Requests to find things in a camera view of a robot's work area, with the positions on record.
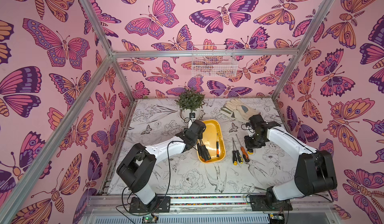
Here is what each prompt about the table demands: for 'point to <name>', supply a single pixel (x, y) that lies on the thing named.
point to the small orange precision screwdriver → (217, 147)
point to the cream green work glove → (245, 104)
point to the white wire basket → (214, 61)
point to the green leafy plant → (191, 100)
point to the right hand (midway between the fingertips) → (246, 145)
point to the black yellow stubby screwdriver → (250, 151)
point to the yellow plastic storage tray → (209, 135)
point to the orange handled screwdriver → (245, 156)
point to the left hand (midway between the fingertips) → (198, 127)
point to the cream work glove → (235, 109)
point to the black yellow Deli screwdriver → (234, 159)
